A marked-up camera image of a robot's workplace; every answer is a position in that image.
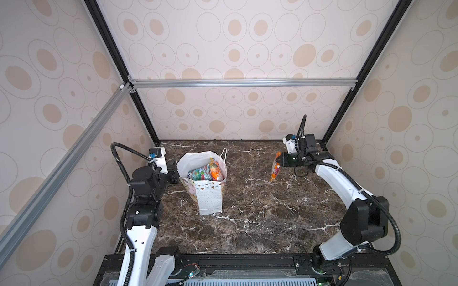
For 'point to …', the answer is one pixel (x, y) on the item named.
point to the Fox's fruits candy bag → (276, 167)
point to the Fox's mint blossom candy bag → (203, 173)
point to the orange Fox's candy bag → (215, 169)
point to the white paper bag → (206, 195)
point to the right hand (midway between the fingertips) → (277, 158)
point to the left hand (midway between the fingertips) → (178, 157)
